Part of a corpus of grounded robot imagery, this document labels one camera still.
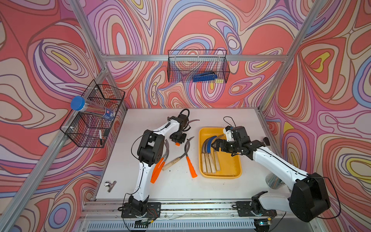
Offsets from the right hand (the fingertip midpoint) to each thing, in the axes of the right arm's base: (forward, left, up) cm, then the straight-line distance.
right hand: (218, 149), depth 84 cm
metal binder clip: (-15, +63, -9) cm, 65 cm away
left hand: (+13, +23, -11) cm, 28 cm away
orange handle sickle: (-9, +15, -11) cm, 21 cm away
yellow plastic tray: (-6, -8, -12) cm, 15 cm away
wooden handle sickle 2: (-1, 0, -10) cm, 10 cm away
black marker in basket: (+1, +62, +16) cm, 64 cm away
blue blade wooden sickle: (-9, +3, -8) cm, 12 cm away
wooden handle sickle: (-4, +8, -9) cm, 12 cm away
